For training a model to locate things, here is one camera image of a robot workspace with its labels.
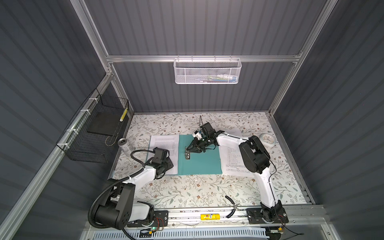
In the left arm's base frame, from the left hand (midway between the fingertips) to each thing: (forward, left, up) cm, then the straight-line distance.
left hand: (169, 163), depth 92 cm
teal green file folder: (-1, -24, +1) cm, 24 cm away
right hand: (+6, -13, +4) cm, 14 cm away
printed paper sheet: (+16, 0, -1) cm, 16 cm away
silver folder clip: (+5, -12, -1) cm, 13 cm away
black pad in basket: (+11, +30, +27) cm, 42 cm away
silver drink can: (+7, +25, +10) cm, 28 cm away
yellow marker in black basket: (+17, +22, +27) cm, 39 cm away
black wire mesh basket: (+4, +34, +27) cm, 43 cm away
